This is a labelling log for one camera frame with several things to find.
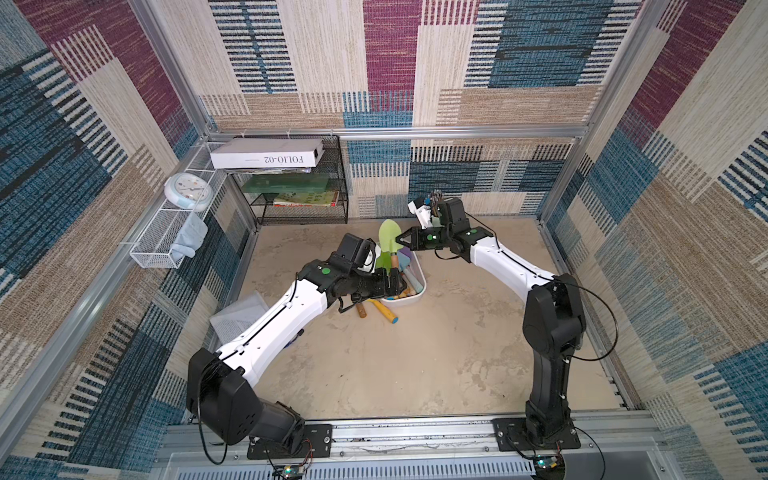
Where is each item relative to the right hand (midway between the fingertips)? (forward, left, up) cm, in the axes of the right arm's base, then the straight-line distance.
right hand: (395, 237), depth 88 cm
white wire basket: (-9, +55, +13) cm, 57 cm away
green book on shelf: (+18, +34, +6) cm, 39 cm away
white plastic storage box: (0, -6, -18) cm, 19 cm away
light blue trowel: (+4, -3, -18) cm, 19 cm away
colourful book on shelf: (+18, +29, 0) cm, 34 cm away
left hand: (-17, +1, 0) cm, 17 cm away
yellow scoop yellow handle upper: (-16, +1, -19) cm, 25 cm away
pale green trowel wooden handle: (0, +1, -1) cm, 2 cm away
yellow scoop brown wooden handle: (-13, +11, -19) cm, 25 cm away
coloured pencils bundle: (+20, -14, -3) cm, 25 cm away
